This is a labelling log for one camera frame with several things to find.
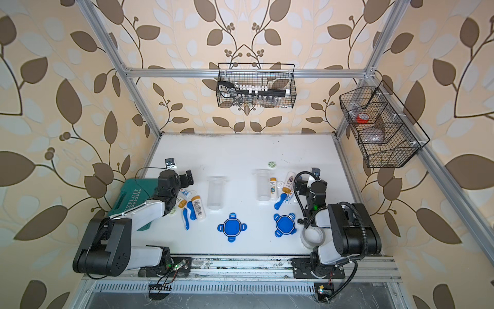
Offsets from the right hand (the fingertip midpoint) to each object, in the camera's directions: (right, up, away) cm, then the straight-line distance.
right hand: (309, 177), depth 93 cm
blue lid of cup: (-37, -21, -8) cm, 43 cm away
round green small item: (-17, +6, +13) cm, 22 cm away
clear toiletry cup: (-46, -6, +1) cm, 47 cm away
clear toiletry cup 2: (-22, -4, +6) cm, 23 cm away
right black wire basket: (+25, +19, -19) cm, 37 cm away
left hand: (-64, +4, -2) cm, 64 cm away
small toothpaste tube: (-61, -8, +1) cm, 62 cm away
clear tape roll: (-2, -24, -11) cm, 27 cm away
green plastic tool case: (-85, -7, -2) cm, 85 cm away
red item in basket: (+19, +27, -12) cm, 35 cm away
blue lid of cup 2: (-13, -20, -8) cm, 25 cm away
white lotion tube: (-53, -14, -4) cm, 55 cm away
